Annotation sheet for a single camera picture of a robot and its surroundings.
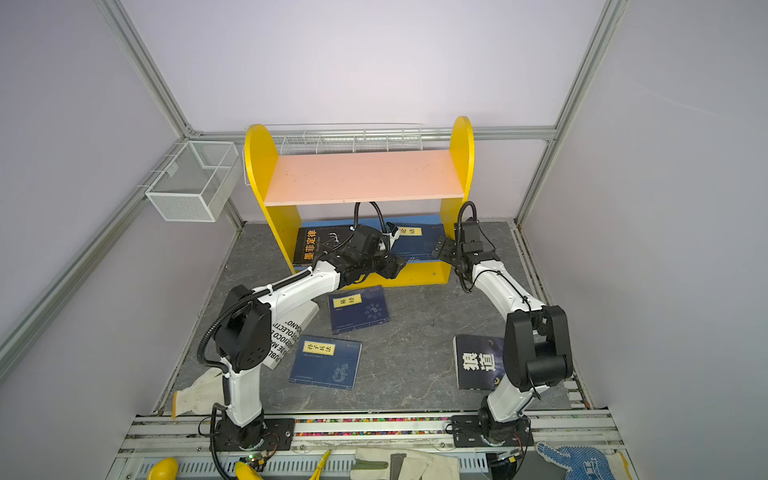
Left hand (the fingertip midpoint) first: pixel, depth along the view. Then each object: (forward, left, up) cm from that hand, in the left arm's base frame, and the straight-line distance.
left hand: (399, 260), depth 89 cm
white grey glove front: (-48, +7, -14) cm, 51 cm away
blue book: (+8, -7, -1) cm, 11 cm away
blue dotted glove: (-51, -39, -15) cm, 66 cm away
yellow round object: (-47, +56, -10) cm, 73 cm away
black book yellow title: (+9, +27, 0) cm, 28 cm away
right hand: (+3, -16, -1) cm, 16 cm away
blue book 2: (-24, +22, -15) cm, 36 cm away
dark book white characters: (-27, -21, -14) cm, 37 cm away
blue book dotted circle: (-7, +14, -16) cm, 22 cm away
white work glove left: (-31, +55, -15) cm, 65 cm away
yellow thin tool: (-50, +22, -12) cm, 56 cm away
